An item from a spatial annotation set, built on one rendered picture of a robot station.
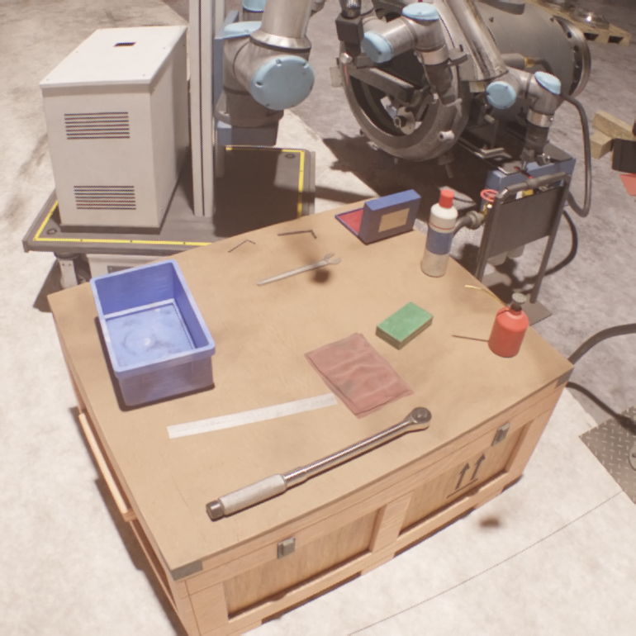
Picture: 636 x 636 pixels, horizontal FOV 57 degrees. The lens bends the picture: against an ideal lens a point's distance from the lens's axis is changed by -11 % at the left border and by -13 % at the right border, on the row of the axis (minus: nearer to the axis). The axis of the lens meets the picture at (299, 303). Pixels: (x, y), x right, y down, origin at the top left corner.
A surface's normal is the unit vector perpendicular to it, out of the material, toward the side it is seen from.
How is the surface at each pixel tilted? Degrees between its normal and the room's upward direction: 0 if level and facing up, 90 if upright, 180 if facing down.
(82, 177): 90
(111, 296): 90
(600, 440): 0
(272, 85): 95
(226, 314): 0
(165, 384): 90
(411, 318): 0
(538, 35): 44
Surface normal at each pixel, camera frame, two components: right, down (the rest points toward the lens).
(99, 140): -0.03, 0.64
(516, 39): 0.40, -0.09
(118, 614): 0.04, -0.77
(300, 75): 0.36, 0.67
